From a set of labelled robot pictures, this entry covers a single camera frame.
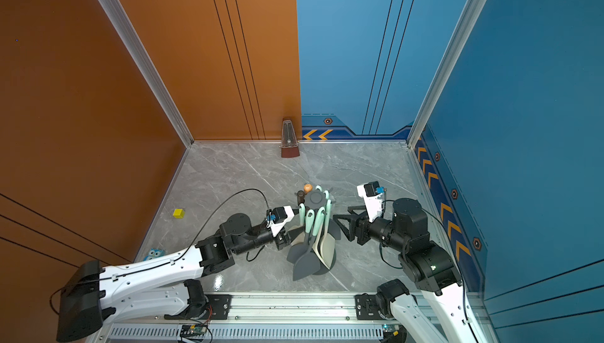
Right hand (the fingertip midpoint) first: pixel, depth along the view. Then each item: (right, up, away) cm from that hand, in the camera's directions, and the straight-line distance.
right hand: (342, 213), depth 64 cm
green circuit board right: (+16, -38, +9) cm, 42 cm away
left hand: (-11, -1, +3) cm, 11 cm away
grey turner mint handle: (-9, -15, +3) cm, 18 cm away
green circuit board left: (-45, -38, +8) cm, 60 cm away
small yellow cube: (-61, -6, +28) cm, 68 cm away
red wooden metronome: (-19, +23, +46) cm, 54 cm away
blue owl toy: (-65, -19, +19) cm, 70 cm away
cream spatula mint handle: (-7, -3, -7) cm, 10 cm away
